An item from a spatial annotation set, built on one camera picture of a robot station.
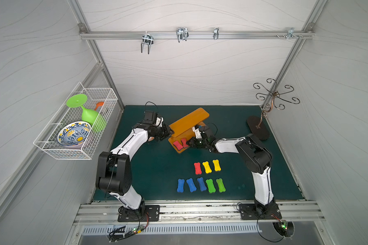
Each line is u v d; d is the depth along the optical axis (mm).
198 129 832
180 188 802
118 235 702
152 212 737
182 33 762
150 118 711
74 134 624
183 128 906
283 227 717
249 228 703
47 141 553
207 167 865
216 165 883
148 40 784
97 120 625
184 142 970
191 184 816
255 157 545
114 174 437
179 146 957
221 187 802
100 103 792
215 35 780
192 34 771
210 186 803
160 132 773
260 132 1042
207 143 789
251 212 728
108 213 749
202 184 816
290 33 765
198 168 873
